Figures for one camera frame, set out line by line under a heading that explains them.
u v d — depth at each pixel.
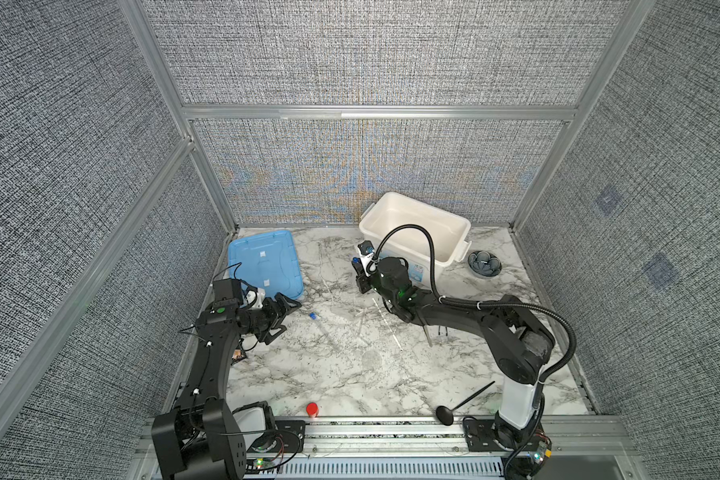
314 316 0.95
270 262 1.08
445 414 0.77
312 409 0.76
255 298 0.72
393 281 0.68
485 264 1.04
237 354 0.85
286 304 0.73
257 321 0.68
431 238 0.70
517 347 0.49
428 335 0.92
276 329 0.73
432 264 0.68
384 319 0.95
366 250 0.75
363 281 0.78
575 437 0.75
